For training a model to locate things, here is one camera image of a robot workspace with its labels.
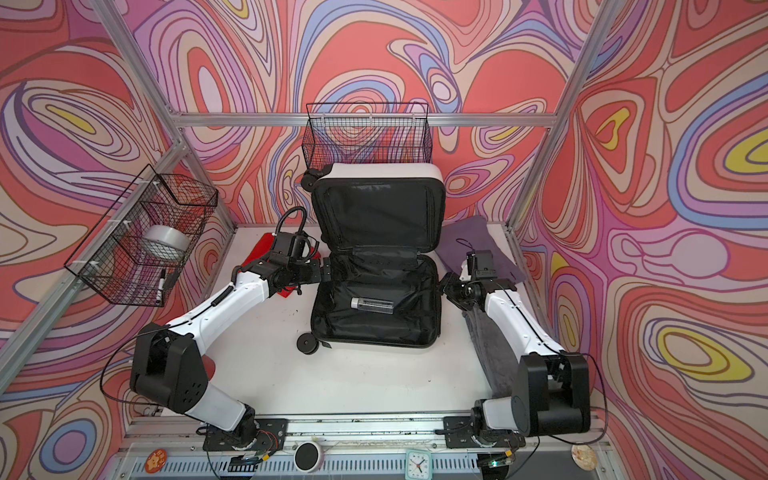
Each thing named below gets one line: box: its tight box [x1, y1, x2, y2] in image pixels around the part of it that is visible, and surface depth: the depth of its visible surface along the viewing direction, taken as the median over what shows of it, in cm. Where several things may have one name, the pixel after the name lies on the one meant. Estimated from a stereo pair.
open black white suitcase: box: [296, 163, 446, 355], surface depth 91 cm
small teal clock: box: [405, 449, 433, 480], surface depth 69 cm
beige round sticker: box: [571, 444, 599, 472], surface depth 72 cm
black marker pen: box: [156, 269, 166, 304], surface depth 74 cm
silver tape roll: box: [143, 225, 191, 261], surface depth 74 cm
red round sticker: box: [145, 448, 168, 474], surface depth 72 cm
